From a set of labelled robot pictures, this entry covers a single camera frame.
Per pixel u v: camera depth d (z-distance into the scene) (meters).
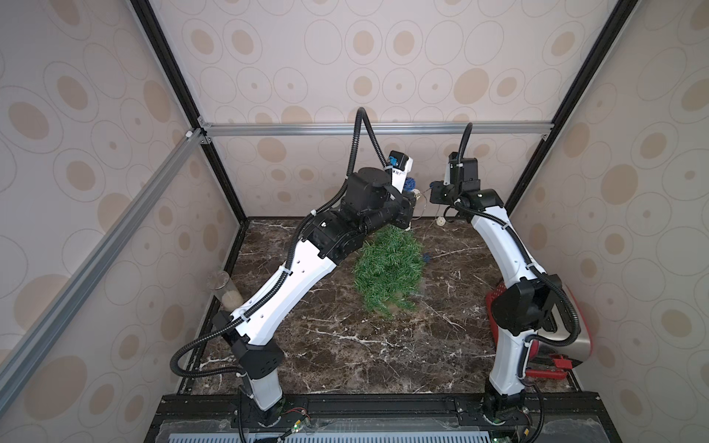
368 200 0.43
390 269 0.71
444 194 0.78
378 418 0.73
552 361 0.69
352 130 0.41
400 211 0.55
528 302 0.50
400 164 0.51
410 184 0.56
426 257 1.08
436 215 0.78
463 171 0.64
